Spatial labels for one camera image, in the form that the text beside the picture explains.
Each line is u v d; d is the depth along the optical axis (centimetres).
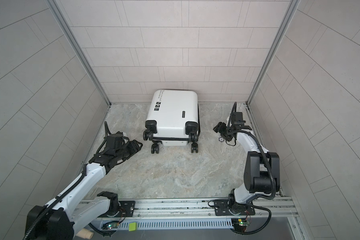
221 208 71
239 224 68
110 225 64
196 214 71
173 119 81
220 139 96
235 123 69
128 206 70
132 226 65
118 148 64
